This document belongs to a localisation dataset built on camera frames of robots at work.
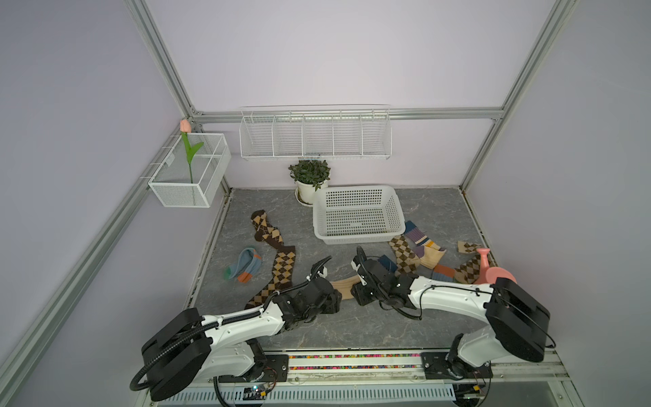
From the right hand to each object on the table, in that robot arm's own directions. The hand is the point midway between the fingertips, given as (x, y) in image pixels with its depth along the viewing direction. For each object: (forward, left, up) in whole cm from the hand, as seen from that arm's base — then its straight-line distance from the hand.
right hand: (354, 288), depth 86 cm
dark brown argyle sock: (+27, +36, -3) cm, 45 cm away
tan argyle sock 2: (+8, -44, -4) cm, 44 cm away
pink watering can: (+1, -43, +7) cm, 44 cm away
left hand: (-4, +7, +1) cm, 8 cm away
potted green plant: (+42, +16, +14) cm, 47 cm away
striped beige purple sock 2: (+14, -29, -1) cm, 32 cm away
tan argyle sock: (+13, -21, -3) cm, 25 cm away
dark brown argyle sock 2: (+5, +26, -3) cm, 27 cm away
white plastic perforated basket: (+30, -3, +3) cm, 30 cm away
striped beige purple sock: (+1, +3, -1) cm, 4 cm away
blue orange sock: (+11, +38, -1) cm, 40 cm away
